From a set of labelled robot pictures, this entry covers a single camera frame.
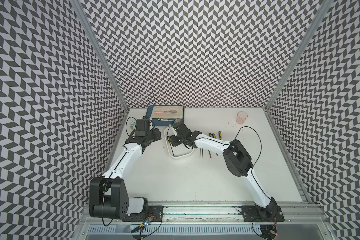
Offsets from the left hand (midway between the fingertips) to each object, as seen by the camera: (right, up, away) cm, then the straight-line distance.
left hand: (158, 133), depth 87 cm
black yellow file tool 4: (+35, -3, +15) cm, 39 cm away
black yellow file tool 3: (+33, -2, +15) cm, 36 cm away
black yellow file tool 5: (+40, -2, +15) cm, 42 cm away
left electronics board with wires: (-6, -44, -19) cm, 48 cm away
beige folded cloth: (+10, +12, +25) cm, 30 cm away
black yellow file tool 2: (+26, -13, +7) cm, 30 cm away
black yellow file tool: (+25, -12, +9) cm, 29 cm away
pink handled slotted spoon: (+5, +15, +32) cm, 36 cm away
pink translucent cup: (+56, +10, +21) cm, 61 cm away
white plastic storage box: (+12, -11, +2) cm, 16 cm away
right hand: (+8, -4, +10) cm, 13 cm away
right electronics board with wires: (+54, -43, -20) cm, 72 cm away
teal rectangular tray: (-7, +7, +26) cm, 28 cm away
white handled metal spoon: (+9, +8, +25) cm, 28 cm away
